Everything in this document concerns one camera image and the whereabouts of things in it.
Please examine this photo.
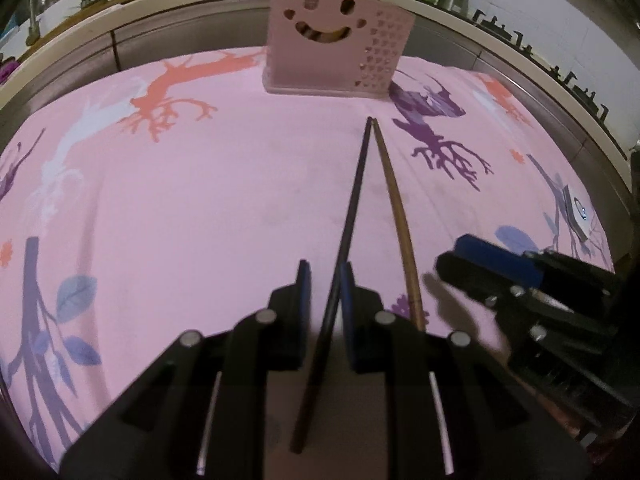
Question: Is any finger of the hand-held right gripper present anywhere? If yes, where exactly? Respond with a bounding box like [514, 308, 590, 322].
[434, 251, 532, 312]
[454, 233, 547, 289]

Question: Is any chrome sink faucet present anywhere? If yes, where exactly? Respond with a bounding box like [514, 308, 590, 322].
[25, 0, 90, 46]

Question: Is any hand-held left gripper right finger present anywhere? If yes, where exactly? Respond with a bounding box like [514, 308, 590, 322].
[339, 261, 592, 480]

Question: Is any small white round-light device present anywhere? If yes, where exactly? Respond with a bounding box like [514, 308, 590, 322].
[561, 185, 597, 242]

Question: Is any kitchen counter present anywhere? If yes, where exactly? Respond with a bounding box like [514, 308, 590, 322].
[0, 0, 640, 201]

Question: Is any light brown single chopstick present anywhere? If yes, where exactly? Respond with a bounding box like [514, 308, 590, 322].
[371, 117, 429, 334]

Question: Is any pink tree-print tablecloth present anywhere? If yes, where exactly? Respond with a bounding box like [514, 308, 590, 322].
[0, 49, 617, 476]

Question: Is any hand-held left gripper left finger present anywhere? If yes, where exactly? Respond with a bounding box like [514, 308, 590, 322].
[59, 259, 314, 480]

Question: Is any black gas stove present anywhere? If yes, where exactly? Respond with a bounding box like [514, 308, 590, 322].
[469, 7, 629, 157]

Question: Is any pink smiley utensil holder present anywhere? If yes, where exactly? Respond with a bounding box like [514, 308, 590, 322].
[262, 0, 416, 100]

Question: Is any dark brown single chopstick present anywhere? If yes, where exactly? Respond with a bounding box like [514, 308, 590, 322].
[290, 116, 375, 456]

